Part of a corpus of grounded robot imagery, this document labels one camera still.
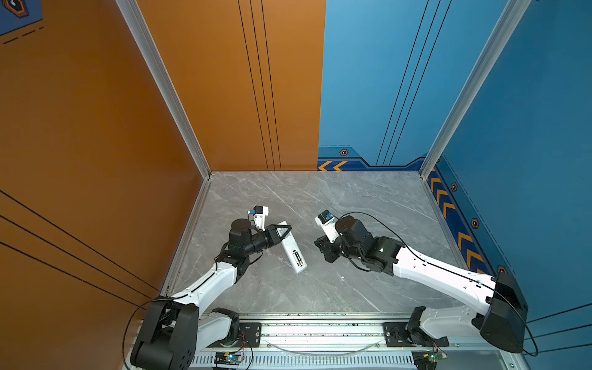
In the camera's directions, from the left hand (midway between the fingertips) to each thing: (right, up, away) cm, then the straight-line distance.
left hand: (291, 227), depth 80 cm
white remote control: (0, -7, -2) cm, 8 cm away
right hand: (+8, -4, -4) cm, 10 cm away
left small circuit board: (-19, -39, -9) cm, 44 cm away
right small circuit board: (+44, -37, -10) cm, 59 cm away
